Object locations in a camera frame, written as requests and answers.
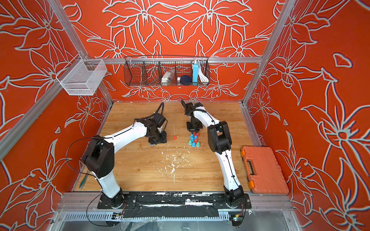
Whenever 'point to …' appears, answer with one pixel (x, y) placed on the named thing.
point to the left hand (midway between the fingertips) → (164, 140)
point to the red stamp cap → (174, 137)
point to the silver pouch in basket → (168, 76)
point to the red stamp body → (194, 133)
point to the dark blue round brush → (84, 180)
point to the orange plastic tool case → (264, 174)
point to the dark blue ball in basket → (186, 80)
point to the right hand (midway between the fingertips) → (190, 131)
